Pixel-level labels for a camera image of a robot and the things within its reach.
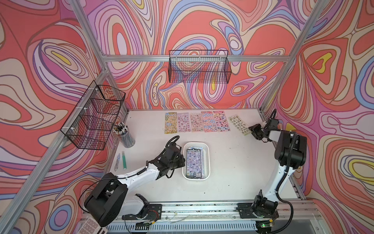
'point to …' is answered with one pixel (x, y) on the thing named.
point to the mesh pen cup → (127, 140)
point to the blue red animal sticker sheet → (209, 121)
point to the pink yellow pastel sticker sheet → (221, 123)
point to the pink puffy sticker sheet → (183, 122)
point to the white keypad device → (91, 226)
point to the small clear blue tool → (117, 162)
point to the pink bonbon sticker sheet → (196, 125)
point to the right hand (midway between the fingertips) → (250, 131)
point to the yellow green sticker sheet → (171, 123)
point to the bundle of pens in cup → (120, 128)
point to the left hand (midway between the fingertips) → (187, 160)
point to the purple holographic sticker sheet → (195, 163)
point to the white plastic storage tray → (207, 163)
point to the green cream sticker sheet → (240, 124)
